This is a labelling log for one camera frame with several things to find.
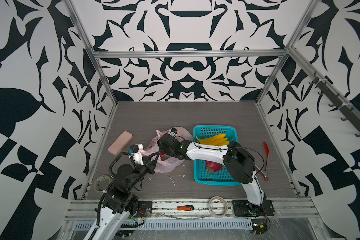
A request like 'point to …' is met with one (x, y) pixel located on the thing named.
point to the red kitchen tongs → (267, 151)
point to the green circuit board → (258, 226)
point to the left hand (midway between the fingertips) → (159, 151)
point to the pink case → (120, 143)
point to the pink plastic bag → (164, 163)
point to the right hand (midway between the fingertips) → (157, 145)
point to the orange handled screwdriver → (185, 208)
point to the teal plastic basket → (201, 174)
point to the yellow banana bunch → (217, 140)
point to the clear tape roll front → (224, 212)
